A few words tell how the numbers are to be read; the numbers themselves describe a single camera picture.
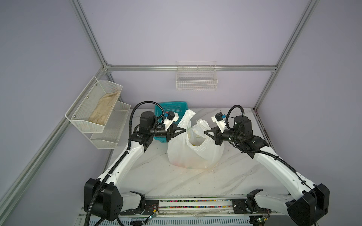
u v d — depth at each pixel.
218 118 0.62
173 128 0.64
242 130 0.57
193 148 0.70
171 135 0.62
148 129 0.59
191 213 0.73
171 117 0.59
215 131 0.65
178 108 1.15
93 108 0.80
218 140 0.64
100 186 0.39
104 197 0.40
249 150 0.54
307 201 0.38
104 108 0.80
